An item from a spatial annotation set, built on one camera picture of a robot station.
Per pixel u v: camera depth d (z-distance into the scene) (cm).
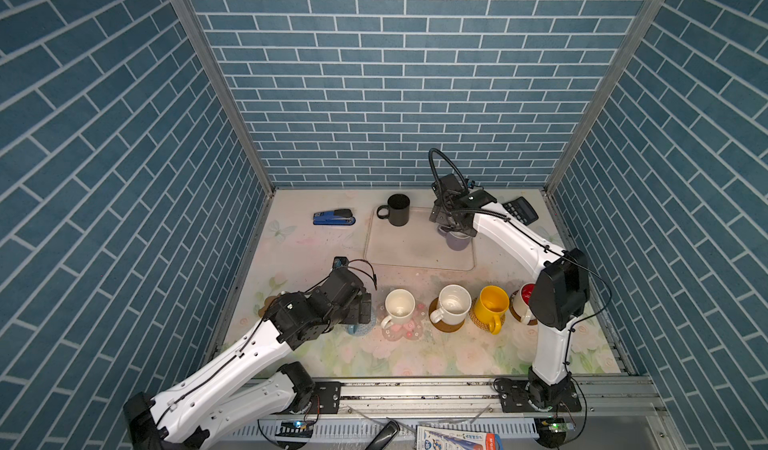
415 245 105
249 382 46
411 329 85
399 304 87
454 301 87
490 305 88
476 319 86
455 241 97
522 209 112
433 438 68
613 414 79
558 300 50
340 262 66
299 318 48
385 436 65
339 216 108
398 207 105
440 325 85
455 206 65
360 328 84
